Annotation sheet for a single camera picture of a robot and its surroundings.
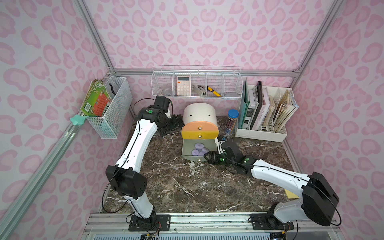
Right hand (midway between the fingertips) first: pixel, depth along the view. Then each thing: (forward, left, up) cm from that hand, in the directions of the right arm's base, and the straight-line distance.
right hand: (207, 156), depth 81 cm
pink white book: (+27, -34, +8) cm, 44 cm away
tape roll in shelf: (+39, +25, +14) cm, 48 cm away
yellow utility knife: (+41, -5, +12) cm, 43 cm away
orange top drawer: (+16, +4, +7) cm, 17 cm away
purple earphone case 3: (+8, +3, -11) cm, 14 cm away
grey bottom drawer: (+13, +12, -11) cm, 21 cm away
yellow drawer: (+14, +4, 0) cm, 15 cm away
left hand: (+12, +16, +13) cm, 23 cm away
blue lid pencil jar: (+25, -16, +1) cm, 30 cm away
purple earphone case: (+13, +5, -10) cm, 17 cm away
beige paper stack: (+29, -49, +9) cm, 57 cm away
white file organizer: (+20, -38, -4) cm, 43 cm away
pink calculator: (+41, +15, +16) cm, 46 cm away
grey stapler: (+39, +4, +14) cm, 42 cm away
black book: (+27, -31, +14) cm, 43 cm away
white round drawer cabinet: (+28, +4, +6) cm, 29 cm away
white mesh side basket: (+5, +47, +19) cm, 51 cm away
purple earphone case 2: (+9, +1, -10) cm, 14 cm away
